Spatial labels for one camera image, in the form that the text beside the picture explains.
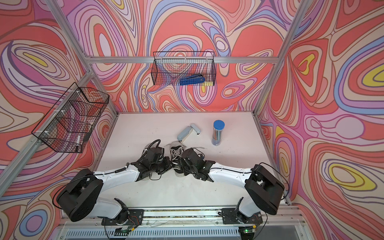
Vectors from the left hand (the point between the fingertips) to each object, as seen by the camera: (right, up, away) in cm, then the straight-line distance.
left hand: (177, 165), depth 86 cm
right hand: (-1, +2, -4) cm, 5 cm away
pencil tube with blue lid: (+24, +23, +1) cm, 33 cm away
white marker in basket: (-48, +16, -13) cm, 52 cm away
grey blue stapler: (+3, +18, +18) cm, 25 cm away
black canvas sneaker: (-1, +7, +7) cm, 10 cm away
